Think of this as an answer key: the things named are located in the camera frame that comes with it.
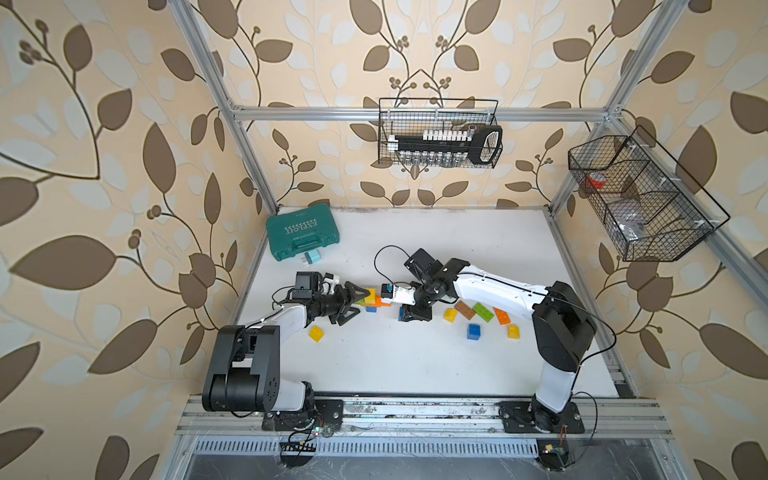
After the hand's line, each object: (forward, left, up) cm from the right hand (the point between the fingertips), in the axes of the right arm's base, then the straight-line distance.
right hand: (406, 308), depth 87 cm
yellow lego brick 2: (-5, +27, -5) cm, 28 cm away
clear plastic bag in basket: (+10, -56, +26) cm, 62 cm away
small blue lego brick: (+3, +11, -5) cm, 12 cm away
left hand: (+3, +13, +2) cm, 14 cm away
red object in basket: (+27, -59, +21) cm, 68 cm away
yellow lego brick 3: (0, -14, -5) cm, 15 cm away
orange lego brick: (-3, +7, +9) cm, 12 cm away
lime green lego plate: (+3, +13, 0) cm, 13 cm away
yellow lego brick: (+2, +10, +3) cm, 11 cm away
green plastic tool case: (+32, +37, -1) cm, 49 cm away
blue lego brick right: (-6, -19, -4) cm, 21 cm away
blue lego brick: (-2, +1, +2) cm, 3 cm away
